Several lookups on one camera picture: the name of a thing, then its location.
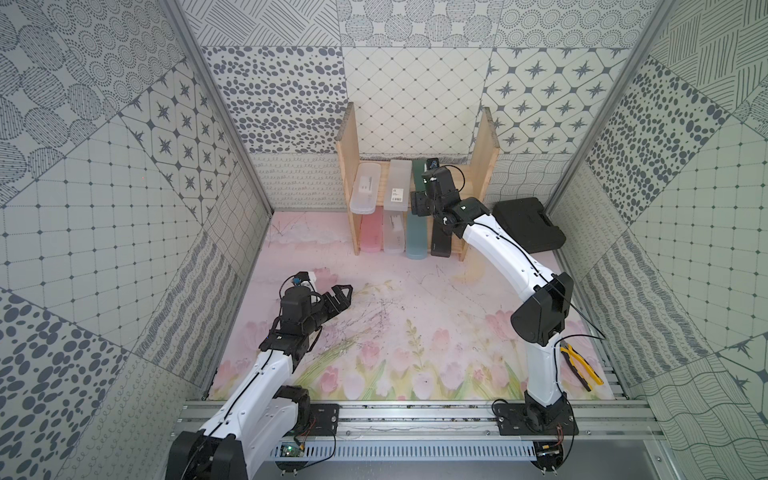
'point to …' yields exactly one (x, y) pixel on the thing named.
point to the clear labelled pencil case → (397, 190)
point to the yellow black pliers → (581, 367)
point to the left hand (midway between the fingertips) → (340, 288)
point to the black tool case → (529, 223)
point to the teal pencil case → (416, 237)
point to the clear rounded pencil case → (365, 191)
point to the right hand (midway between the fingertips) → (431, 197)
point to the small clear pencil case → (394, 231)
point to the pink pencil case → (372, 233)
